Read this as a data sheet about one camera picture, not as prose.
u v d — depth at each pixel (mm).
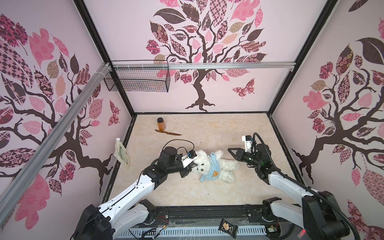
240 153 740
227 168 844
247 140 761
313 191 449
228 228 695
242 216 746
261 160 656
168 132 1093
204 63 932
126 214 544
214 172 791
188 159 644
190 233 697
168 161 585
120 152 854
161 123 1041
